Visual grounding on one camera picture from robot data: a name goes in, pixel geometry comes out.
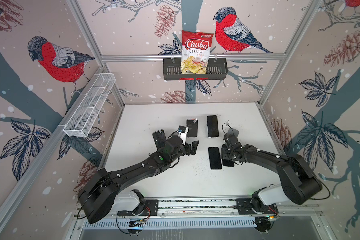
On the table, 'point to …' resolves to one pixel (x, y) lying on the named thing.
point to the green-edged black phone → (215, 158)
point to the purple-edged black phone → (192, 124)
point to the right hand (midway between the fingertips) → (225, 156)
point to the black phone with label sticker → (227, 163)
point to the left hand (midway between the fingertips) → (192, 140)
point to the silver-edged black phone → (212, 126)
